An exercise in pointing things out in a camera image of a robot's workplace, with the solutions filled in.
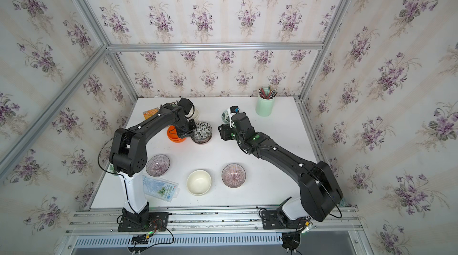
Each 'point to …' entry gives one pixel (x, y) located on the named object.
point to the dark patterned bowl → (203, 133)
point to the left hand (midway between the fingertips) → (198, 135)
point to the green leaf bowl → (226, 116)
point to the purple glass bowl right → (234, 176)
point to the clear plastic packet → (160, 189)
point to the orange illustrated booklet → (149, 113)
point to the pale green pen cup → (265, 102)
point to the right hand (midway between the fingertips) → (224, 127)
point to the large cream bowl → (198, 182)
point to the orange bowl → (173, 135)
